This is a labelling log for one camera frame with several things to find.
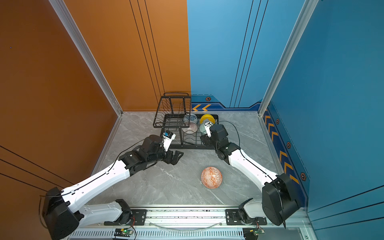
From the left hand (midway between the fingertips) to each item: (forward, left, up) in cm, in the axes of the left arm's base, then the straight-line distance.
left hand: (177, 149), depth 77 cm
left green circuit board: (-34, +24, -20) cm, 46 cm away
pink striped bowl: (+26, -7, -15) cm, 31 cm away
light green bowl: (+25, -14, -14) cm, 31 cm away
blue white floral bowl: (+35, -5, -13) cm, 37 cm away
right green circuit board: (-34, -37, -20) cm, 54 cm away
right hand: (+13, -18, +1) cm, 22 cm away
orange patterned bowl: (-8, -19, -17) cm, 26 cm away
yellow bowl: (+32, -17, -9) cm, 38 cm away
